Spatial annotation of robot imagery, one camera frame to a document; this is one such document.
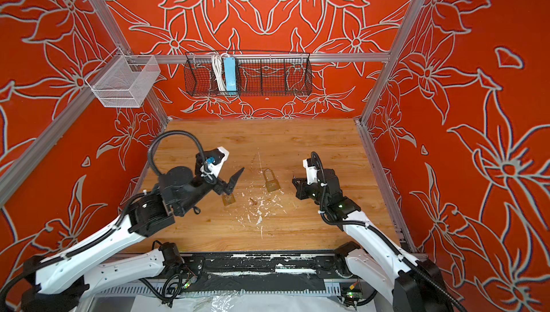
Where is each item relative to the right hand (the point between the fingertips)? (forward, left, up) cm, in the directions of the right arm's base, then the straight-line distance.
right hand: (290, 180), depth 80 cm
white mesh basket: (+41, +71, +18) cm, 84 cm away
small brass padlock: (-2, +26, -12) cm, 29 cm away
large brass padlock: (+5, +8, -12) cm, 15 cm away
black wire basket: (+47, +17, +17) cm, 53 cm away
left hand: (-3, +19, +20) cm, 28 cm away
